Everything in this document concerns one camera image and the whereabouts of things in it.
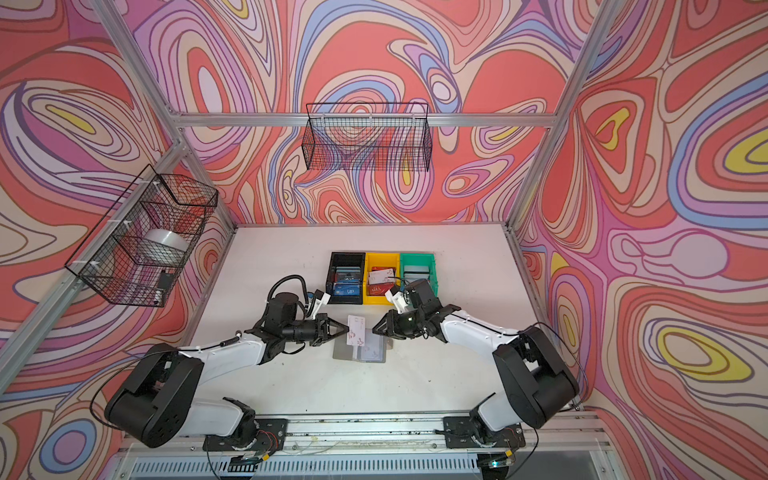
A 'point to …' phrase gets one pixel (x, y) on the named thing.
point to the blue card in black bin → (346, 289)
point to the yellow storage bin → (379, 259)
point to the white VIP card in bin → (381, 276)
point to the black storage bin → (345, 278)
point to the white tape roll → (164, 245)
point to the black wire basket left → (136, 251)
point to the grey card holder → (374, 349)
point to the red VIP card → (379, 289)
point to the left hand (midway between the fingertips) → (349, 330)
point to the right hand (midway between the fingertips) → (379, 336)
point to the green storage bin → (420, 260)
